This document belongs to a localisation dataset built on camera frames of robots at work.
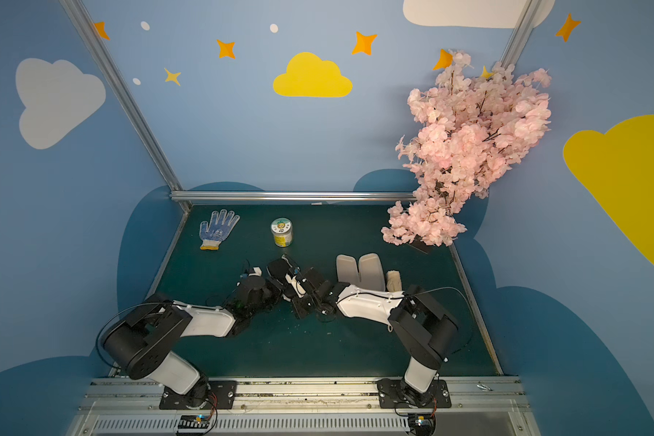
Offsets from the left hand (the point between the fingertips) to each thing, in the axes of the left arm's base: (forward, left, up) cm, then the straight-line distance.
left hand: (293, 276), depth 90 cm
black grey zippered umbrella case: (+2, +6, 0) cm, 6 cm away
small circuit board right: (-39, -39, -10) cm, 56 cm away
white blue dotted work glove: (+25, +35, -7) cm, 44 cm away
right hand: (-7, -2, -2) cm, 8 cm away
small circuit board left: (-41, +24, -11) cm, 49 cm away
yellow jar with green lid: (+21, +7, 0) cm, 22 cm away
